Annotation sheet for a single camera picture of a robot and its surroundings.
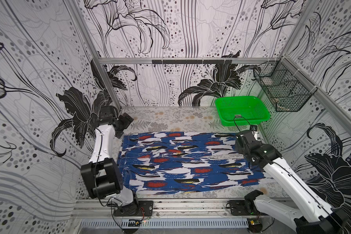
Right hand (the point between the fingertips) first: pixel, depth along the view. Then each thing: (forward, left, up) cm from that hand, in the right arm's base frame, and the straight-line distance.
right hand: (249, 143), depth 76 cm
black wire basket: (+33, -30, +11) cm, 46 cm away
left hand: (+12, +66, +1) cm, 68 cm away
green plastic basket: (+41, -12, -19) cm, 47 cm away
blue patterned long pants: (-4, +50, -16) cm, 53 cm away
